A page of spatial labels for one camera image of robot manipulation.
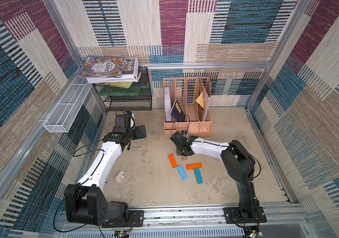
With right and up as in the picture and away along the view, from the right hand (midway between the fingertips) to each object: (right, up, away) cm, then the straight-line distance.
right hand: (181, 149), depth 97 cm
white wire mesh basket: (-58, +22, -24) cm, 67 cm away
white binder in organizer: (-9, +39, +6) cm, 41 cm away
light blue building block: (-1, -12, -9) cm, 15 cm away
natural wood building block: (+2, -5, -3) cm, 6 cm away
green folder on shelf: (-43, +39, +2) cm, 58 cm away
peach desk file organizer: (+5, +29, +12) cm, 32 cm away
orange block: (+7, -9, -6) cm, 13 cm away
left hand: (-26, +13, -13) cm, 31 cm away
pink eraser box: (-35, -13, -12) cm, 39 cm away
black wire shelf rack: (-29, +33, +22) cm, 50 cm away
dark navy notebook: (-2, +24, +10) cm, 26 cm away
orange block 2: (-5, -7, -3) cm, 9 cm away
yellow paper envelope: (+11, +31, -6) cm, 33 cm away
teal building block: (+9, -14, -10) cm, 20 cm away
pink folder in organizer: (+18, +45, +8) cm, 49 cm away
